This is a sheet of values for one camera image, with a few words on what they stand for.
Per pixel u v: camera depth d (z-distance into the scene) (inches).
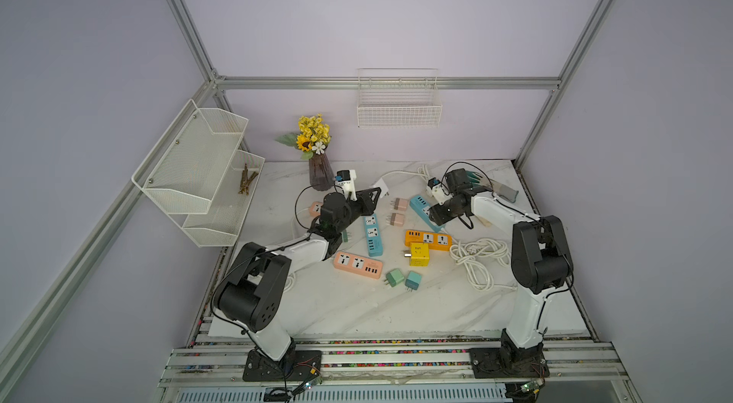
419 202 41.3
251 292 18.2
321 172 43.2
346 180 30.8
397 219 39.9
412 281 34.1
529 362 26.7
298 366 28.8
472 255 36.5
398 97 38.7
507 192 43.3
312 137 36.6
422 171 45.1
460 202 29.1
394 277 34.7
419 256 35.1
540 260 20.3
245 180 38.1
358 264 35.5
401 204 41.3
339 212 27.2
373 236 37.9
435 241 37.6
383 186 34.3
